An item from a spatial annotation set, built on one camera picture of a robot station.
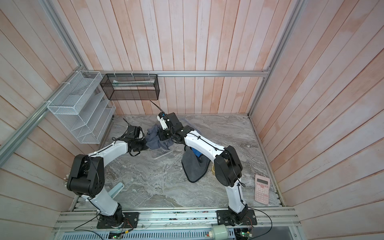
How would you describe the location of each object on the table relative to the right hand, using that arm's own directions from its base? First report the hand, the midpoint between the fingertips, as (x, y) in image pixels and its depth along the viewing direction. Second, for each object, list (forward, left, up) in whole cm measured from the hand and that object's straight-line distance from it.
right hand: (157, 132), depth 86 cm
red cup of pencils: (-30, +39, 0) cm, 49 cm away
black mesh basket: (+36, +24, +7) cm, 44 cm away
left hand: (-1, +8, -13) cm, 15 cm away
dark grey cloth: (-6, +2, +1) cm, 6 cm away
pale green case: (-29, +21, -15) cm, 38 cm away
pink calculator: (-25, -60, -18) cm, 68 cm away
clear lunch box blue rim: (+23, -30, -19) cm, 43 cm away
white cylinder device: (-46, -33, -11) cm, 58 cm away
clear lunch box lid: (-3, +4, -19) cm, 20 cm away
